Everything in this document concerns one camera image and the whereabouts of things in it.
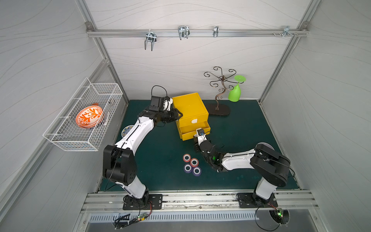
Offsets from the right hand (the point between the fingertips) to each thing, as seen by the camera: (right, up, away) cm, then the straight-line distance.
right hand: (197, 135), depth 87 cm
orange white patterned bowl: (-52, +12, -20) cm, 57 cm away
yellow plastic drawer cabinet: (-1, +12, -4) cm, 13 cm away
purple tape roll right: (0, -21, -3) cm, 21 cm away
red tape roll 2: (-1, -16, 0) cm, 16 cm away
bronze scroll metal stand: (+17, +17, +28) cm, 37 cm away
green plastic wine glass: (+25, +27, +8) cm, 38 cm away
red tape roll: (-6, -14, +2) cm, 15 cm away
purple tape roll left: (-6, -19, -3) cm, 20 cm away
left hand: (-10, +12, -3) cm, 16 cm away
